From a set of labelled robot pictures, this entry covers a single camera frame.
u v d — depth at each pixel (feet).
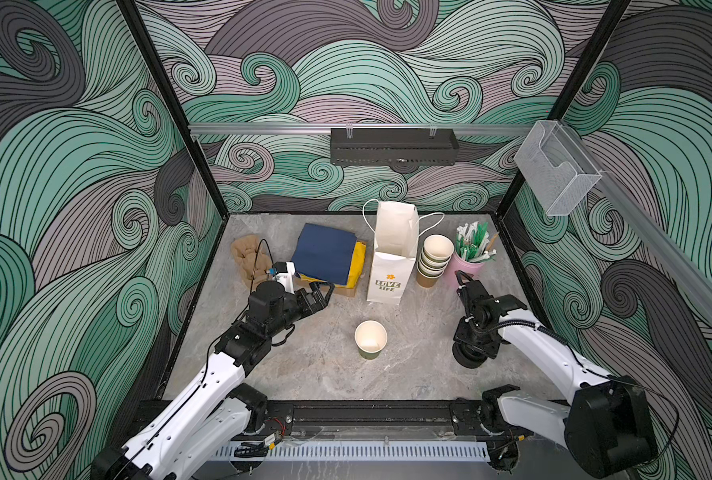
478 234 2.95
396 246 3.40
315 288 2.18
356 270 3.26
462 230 2.88
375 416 2.45
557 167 2.57
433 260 2.79
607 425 1.26
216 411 1.92
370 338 2.68
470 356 2.56
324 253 3.40
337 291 3.09
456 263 2.93
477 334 2.26
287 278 2.24
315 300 2.15
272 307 1.83
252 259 3.18
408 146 3.10
